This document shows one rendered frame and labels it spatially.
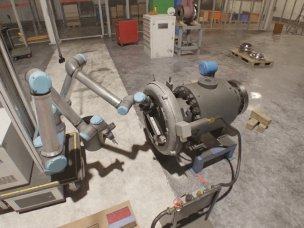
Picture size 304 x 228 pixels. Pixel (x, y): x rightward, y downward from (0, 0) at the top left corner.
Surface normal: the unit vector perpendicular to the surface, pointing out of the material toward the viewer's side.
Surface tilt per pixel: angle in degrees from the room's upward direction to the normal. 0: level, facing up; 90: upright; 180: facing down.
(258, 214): 0
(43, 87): 82
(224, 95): 39
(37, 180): 0
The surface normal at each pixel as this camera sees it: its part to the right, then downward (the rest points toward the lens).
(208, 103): 0.30, -0.19
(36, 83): 0.71, 0.29
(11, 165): 0.35, 0.54
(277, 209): 0.00, -0.82
